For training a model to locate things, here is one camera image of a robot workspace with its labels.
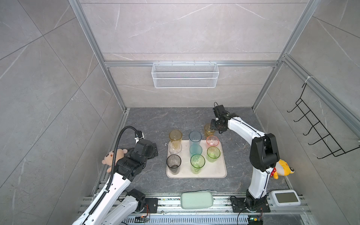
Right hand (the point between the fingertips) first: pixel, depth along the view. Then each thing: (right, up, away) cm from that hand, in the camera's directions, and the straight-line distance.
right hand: (215, 126), depth 96 cm
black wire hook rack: (+45, -5, -32) cm, 55 cm away
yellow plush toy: (+34, -24, -17) cm, 45 cm away
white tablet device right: (+31, -37, -23) cm, 54 cm away
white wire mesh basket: (-22, +38, +5) cm, 44 cm away
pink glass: (-3, -10, -1) cm, 11 cm away
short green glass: (-3, -18, -4) cm, 19 cm away
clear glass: (-31, -16, -9) cm, 36 cm away
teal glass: (-15, -15, -6) cm, 22 cm away
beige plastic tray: (-1, -27, -10) cm, 29 cm away
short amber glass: (-4, -4, +6) cm, 8 cm away
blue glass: (-15, -7, -8) cm, 18 cm away
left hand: (-42, -9, -21) cm, 48 cm away
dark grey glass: (-29, -22, -12) cm, 38 cm away
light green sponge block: (-16, -39, -22) cm, 47 cm away
